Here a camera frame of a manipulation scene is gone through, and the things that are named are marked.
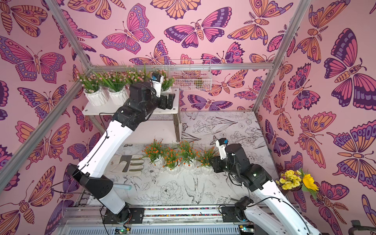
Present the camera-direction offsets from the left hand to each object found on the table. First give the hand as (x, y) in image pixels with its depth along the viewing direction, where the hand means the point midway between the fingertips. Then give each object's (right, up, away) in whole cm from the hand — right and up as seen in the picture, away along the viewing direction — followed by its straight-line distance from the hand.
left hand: (168, 91), depth 69 cm
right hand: (+21, -32, +2) cm, 39 cm away
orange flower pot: (-9, -30, +10) cm, 33 cm away
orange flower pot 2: (+1, -35, +7) cm, 35 cm away
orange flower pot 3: (+18, -36, +7) cm, 41 cm away
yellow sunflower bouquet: (+55, -39, -8) cm, 68 cm away
